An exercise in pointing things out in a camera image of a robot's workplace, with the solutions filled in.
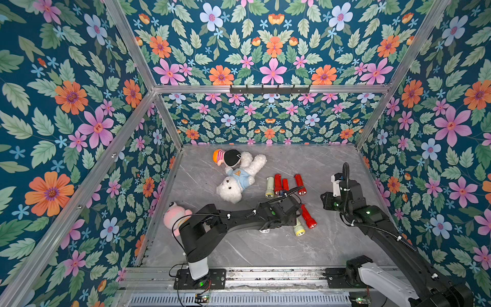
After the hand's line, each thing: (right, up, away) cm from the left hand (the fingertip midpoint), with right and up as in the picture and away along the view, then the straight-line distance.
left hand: (296, 217), depth 84 cm
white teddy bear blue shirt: (-31, +12, +7) cm, 34 cm away
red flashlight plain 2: (+5, +10, +12) cm, 17 cm away
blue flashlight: (-14, -6, +1) cm, 15 cm away
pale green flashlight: (-11, +9, +11) cm, 18 cm away
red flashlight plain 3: (+7, -3, +3) cm, 8 cm away
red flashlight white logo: (-3, +13, +14) cm, 20 cm away
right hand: (+12, +11, -3) cm, 17 cm away
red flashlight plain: (-7, +14, +17) cm, 23 cm away
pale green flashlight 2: (+1, -5, -1) cm, 5 cm away
